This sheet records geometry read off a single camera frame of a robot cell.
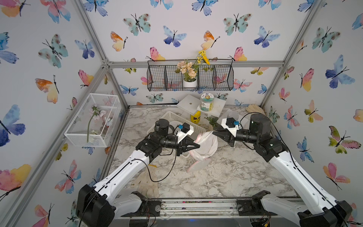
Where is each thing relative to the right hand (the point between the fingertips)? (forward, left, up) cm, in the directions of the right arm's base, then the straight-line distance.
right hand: (216, 128), depth 66 cm
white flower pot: (+36, +14, -4) cm, 39 cm away
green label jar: (+21, +3, -4) cm, 22 cm away
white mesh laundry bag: (-5, +4, -4) cm, 7 cm away
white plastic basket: (+28, +24, -31) cm, 48 cm away
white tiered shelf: (+33, +13, -18) cm, 40 cm away
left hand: (-7, +8, -4) cm, 11 cm away
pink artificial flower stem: (+8, +62, -2) cm, 62 cm away
